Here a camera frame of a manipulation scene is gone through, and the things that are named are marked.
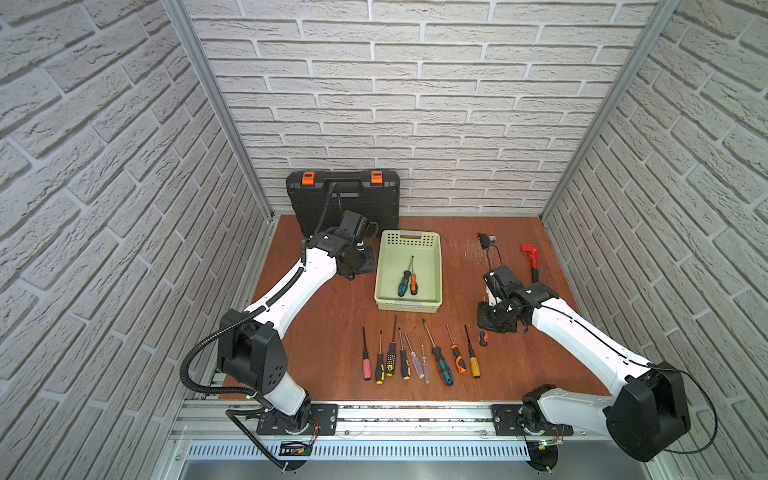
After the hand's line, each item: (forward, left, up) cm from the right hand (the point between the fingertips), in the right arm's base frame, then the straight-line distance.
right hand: (486, 323), depth 82 cm
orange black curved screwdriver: (-8, +8, -7) cm, 13 cm away
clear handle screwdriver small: (-9, +18, -7) cm, 21 cm away
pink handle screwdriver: (-8, +34, -7) cm, 36 cm away
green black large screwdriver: (-10, +13, -5) cm, 17 cm away
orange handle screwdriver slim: (-4, +2, +2) cm, 5 cm away
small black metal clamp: (+36, -11, -7) cm, 38 cm away
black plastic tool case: (+40, +48, +15) cm, 64 cm away
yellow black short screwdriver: (-8, +24, -7) cm, 26 cm away
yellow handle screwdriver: (-9, +4, -7) cm, 12 cm away
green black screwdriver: (+18, +22, -5) cm, 29 cm away
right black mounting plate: (-24, -1, -7) cm, 25 cm away
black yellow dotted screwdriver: (-4, +27, -7) cm, 29 cm away
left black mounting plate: (-19, +45, -8) cm, 49 cm away
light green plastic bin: (+35, +23, -9) cm, 43 cm away
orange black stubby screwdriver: (+18, +19, -6) cm, 26 cm away
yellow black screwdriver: (-7, +30, -6) cm, 32 cm away
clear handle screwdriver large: (-7, +21, -6) cm, 23 cm away
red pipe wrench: (+28, -27, -7) cm, 40 cm away
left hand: (+17, +30, +11) cm, 36 cm away
